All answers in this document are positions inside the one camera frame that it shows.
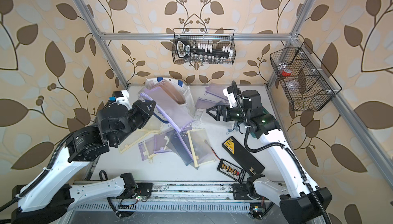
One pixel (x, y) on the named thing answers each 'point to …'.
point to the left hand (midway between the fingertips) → (155, 100)
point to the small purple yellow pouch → (157, 144)
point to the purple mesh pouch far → (217, 90)
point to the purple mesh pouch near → (203, 103)
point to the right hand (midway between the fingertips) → (213, 111)
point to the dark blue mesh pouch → (179, 142)
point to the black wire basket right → (306, 84)
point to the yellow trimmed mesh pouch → (200, 148)
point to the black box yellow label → (237, 149)
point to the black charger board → (231, 170)
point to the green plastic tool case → (253, 134)
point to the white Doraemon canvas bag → (185, 89)
